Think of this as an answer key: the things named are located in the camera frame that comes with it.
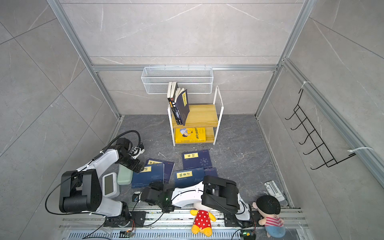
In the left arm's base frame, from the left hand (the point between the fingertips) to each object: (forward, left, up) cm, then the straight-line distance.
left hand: (134, 162), depth 90 cm
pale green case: (-9, +4, 0) cm, 10 cm away
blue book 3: (-10, -32, -2) cm, 33 cm away
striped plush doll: (-29, -72, +5) cm, 77 cm away
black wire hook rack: (-13, -92, +28) cm, 97 cm away
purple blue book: (-7, -47, -3) cm, 47 cm away
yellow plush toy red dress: (-33, -39, +2) cm, 51 cm away
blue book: (+22, -30, +27) cm, 47 cm away
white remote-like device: (-19, -80, -2) cm, 83 cm away
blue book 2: (+2, -38, -4) cm, 38 cm away
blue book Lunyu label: (-8, -9, -2) cm, 12 cm away
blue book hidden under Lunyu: (-3, -21, -3) cm, 21 cm away
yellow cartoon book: (+18, -35, +2) cm, 39 cm away
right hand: (-14, -13, -1) cm, 19 cm away
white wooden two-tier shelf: (+15, -42, +17) cm, 47 cm away
